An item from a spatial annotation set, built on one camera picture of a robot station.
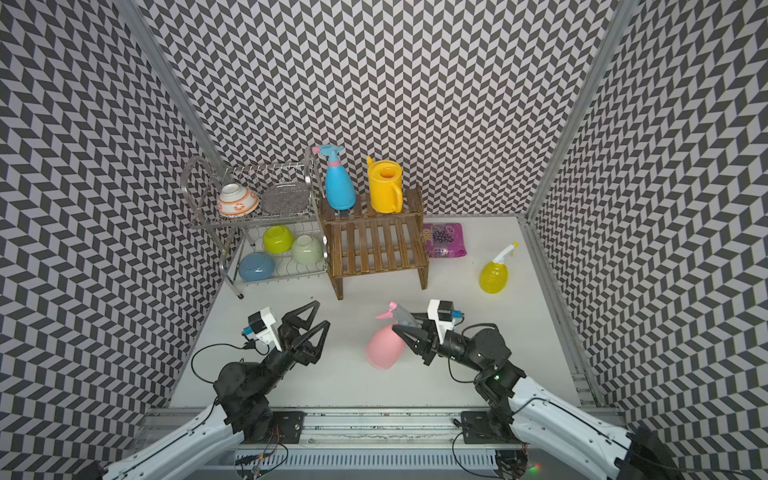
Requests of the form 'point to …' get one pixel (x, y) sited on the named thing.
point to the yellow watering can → (386, 190)
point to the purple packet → (444, 240)
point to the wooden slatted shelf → (360, 241)
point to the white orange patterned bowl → (236, 200)
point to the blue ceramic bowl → (256, 267)
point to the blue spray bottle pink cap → (340, 191)
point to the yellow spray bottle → (494, 275)
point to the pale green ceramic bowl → (306, 249)
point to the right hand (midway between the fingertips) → (396, 327)
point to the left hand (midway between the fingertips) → (325, 315)
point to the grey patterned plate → (285, 198)
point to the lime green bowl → (277, 239)
